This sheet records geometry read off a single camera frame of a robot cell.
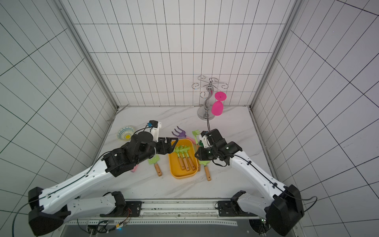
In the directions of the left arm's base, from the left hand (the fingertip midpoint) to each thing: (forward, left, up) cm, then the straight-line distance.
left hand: (169, 142), depth 69 cm
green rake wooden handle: (+2, -10, -24) cm, 26 cm away
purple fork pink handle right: (+21, -4, -26) cm, 33 cm away
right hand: (-2, -11, -11) cm, 16 cm away
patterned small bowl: (+22, +37, -25) cm, 49 cm away
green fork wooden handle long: (-5, -20, -25) cm, 33 cm away
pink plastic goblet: (+33, -28, -9) cm, 44 cm away
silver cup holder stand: (+42, -21, -24) cm, 53 cm away
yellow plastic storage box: (-6, -2, -26) cm, 27 cm away
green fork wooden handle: (+10, -13, -6) cm, 17 cm away
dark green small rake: (+4, -16, -8) cm, 18 cm away
